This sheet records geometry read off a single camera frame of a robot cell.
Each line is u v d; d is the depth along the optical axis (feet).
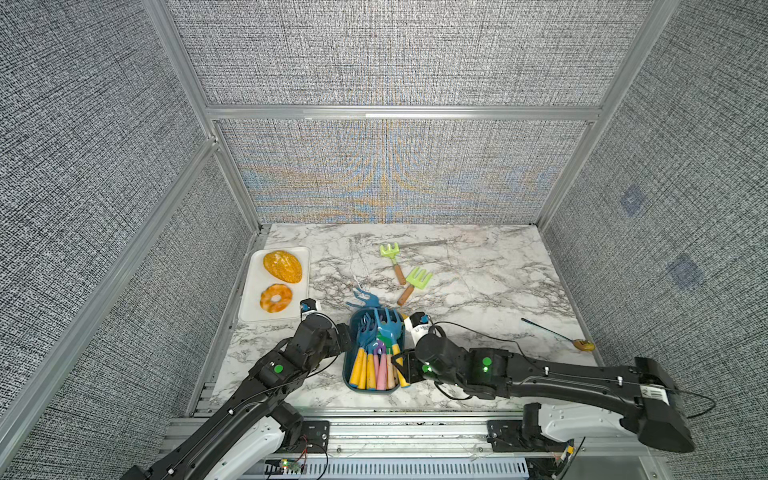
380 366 2.66
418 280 3.39
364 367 2.62
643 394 1.51
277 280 3.39
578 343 2.90
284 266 3.32
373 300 3.26
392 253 3.68
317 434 2.42
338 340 2.20
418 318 2.17
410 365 2.02
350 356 2.73
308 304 2.28
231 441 1.51
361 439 2.45
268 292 3.25
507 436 2.41
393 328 2.41
